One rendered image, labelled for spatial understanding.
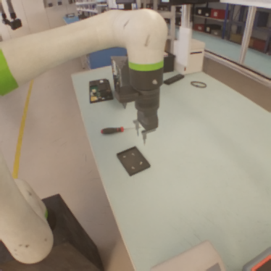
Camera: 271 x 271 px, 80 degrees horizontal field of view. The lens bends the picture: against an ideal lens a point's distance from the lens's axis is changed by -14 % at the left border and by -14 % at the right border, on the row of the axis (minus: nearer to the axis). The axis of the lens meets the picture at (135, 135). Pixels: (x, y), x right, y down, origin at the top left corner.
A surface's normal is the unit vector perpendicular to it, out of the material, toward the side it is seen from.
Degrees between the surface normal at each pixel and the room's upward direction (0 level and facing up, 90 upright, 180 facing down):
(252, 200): 0
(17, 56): 68
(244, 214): 0
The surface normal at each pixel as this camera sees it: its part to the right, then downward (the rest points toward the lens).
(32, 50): 0.62, 0.13
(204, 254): -0.11, -0.84
